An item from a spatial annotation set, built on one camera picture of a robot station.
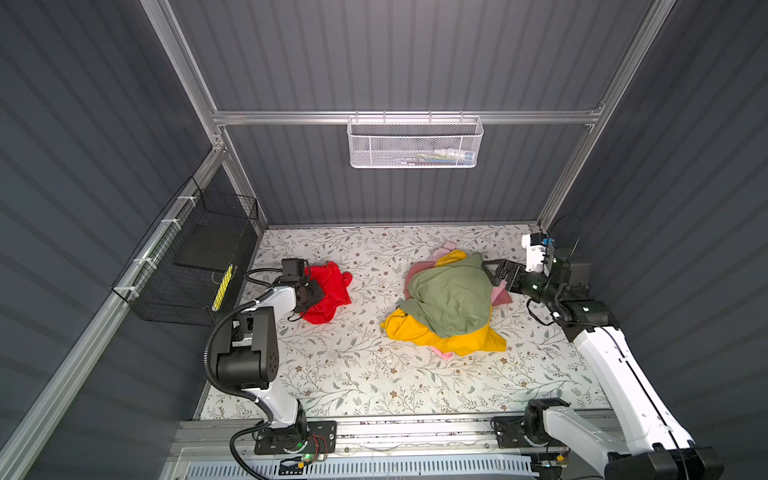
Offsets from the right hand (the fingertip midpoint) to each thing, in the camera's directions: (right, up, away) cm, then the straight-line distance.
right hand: (499, 268), depth 75 cm
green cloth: (-10, -9, +10) cm, 17 cm away
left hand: (-52, -10, +23) cm, 57 cm away
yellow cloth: (-1, -20, +8) cm, 22 cm away
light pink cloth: (-9, +5, +33) cm, 34 cm away
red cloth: (-45, -6, +20) cm, 50 cm away
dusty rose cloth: (-18, -1, +35) cm, 39 cm away
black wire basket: (-79, 0, -3) cm, 79 cm away
